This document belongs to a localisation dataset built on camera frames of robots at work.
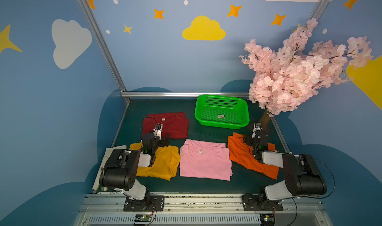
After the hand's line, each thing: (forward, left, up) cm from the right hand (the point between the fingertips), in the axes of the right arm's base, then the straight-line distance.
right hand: (256, 132), depth 95 cm
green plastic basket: (+22, +20, -6) cm, 31 cm away
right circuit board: (-46, +1, -9) cm, 47 cm away
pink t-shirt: (-18, +33, -5) cm, 38 cm away
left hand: (-3, +62, +2) cm, 62 cm away
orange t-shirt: (-12, +11, -5) cm, 17 cm away
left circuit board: (-49, +63, -6) cm, 81 cm away
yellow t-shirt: (-23, +57, -4) cm, 62 cm away
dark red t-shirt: (+8, +55, -6) cm, 56 cm away
